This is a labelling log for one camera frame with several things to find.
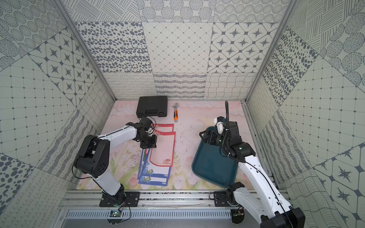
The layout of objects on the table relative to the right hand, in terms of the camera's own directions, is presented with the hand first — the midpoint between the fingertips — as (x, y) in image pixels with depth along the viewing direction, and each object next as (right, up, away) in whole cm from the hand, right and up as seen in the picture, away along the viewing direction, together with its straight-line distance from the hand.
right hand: (205, 136), depth 76 cm
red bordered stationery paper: (-26, -14, +14) cm, 33 cm away
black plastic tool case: (-37, +19, +39) cm, 57 cm away
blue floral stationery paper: (-34, -22, +8) cm, 41 cm away
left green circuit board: (-47, -39, -5) cm, 61 cm away
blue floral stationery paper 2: (-24, -27, +4) cm, 36 cm away
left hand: (-27, -9, +14) cm, 32 cm away
